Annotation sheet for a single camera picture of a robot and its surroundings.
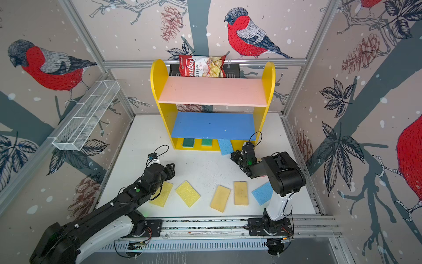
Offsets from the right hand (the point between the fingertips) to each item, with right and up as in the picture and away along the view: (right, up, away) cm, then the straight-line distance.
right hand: (230, 152), depth 99 cm
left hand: (-31, -3, -15) cm, 35 cm away
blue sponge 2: (+16, -19, -16) cm, 29 cm away
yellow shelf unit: (-18, +26, +25) cm, 41 cm away
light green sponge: (-15, +6, +2) cm, 16 cm away
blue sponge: (-3, +3, -1) cm, 5 cm away
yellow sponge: (-24, -19, -15) cm, 34 cm away
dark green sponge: (-26, +6, +2) cm, 27 cm away
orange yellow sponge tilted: (-7, -20, -17) cm, 27 cm away
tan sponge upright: (+4, -19, -16) cm, 25 cm away
